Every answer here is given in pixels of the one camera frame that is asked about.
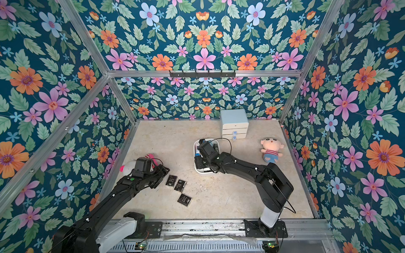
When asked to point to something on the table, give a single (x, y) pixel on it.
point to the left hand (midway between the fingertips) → (170, 171)
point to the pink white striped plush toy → (129, 167)
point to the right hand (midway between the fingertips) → (199, 159)
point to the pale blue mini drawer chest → (234, 124)
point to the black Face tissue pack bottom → (184, 200)
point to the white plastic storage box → (199, 166)
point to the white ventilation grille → (249, 246)
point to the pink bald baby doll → (271, 146)
